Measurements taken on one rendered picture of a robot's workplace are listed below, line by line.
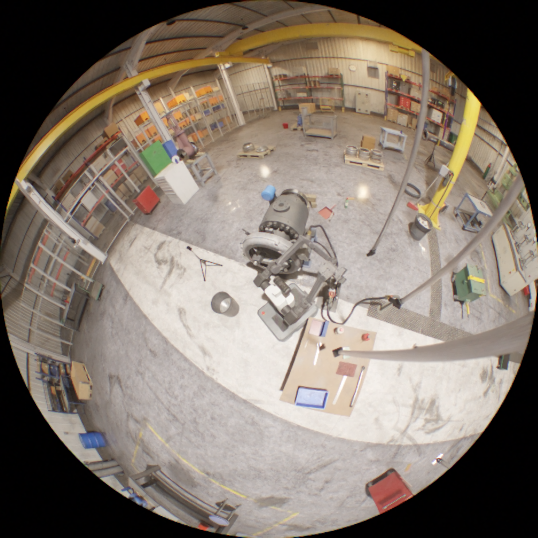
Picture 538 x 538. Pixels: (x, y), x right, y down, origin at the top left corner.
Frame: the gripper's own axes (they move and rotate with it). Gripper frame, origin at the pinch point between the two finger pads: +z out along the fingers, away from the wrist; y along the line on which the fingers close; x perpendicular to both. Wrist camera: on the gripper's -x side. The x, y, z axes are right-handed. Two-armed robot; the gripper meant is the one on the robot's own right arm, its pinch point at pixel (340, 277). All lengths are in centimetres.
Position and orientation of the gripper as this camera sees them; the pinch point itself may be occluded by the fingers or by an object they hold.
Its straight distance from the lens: 172.9
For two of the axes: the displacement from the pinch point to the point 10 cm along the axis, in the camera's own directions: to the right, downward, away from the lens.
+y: -6.0, -6.4, 4.8
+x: -5.7, 7.6, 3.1
